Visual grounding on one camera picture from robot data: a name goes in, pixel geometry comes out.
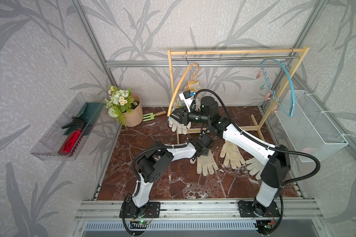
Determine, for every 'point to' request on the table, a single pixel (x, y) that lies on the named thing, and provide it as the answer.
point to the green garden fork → (152, 116)
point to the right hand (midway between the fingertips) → (170, 111)
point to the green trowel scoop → (85, 119)
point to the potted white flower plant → (125, 105)
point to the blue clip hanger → (267, 81)
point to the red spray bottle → (73, 139)
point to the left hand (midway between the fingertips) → (204, 148)
